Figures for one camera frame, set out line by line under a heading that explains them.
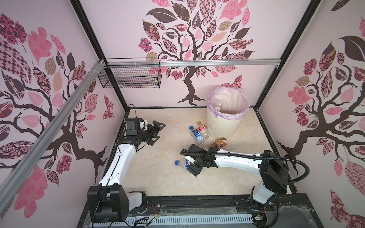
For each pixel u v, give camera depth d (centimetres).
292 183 85
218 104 99
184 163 86
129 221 70
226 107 103
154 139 79
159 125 73
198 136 97
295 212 72
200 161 63
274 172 44
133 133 61
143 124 69
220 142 92
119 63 90
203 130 103
